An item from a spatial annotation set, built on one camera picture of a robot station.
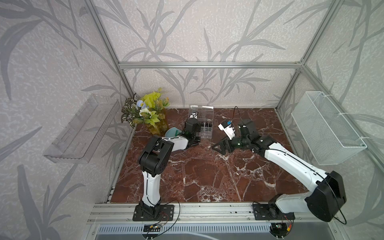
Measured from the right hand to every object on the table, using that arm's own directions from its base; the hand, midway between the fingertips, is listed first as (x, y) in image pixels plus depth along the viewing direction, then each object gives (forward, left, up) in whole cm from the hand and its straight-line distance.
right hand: (216, 143), depth 77 cm
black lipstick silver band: (+23, +5, -14) cm, 28 cm away
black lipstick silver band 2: (+23, +2, -15) cm, 28 cm away
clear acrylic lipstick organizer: (+36, +5, -21) cm, 42 cm away
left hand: (+25, +12, -9) cm, 29 cm away
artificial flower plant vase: (+23, +40, +2) cm, 46 cm away
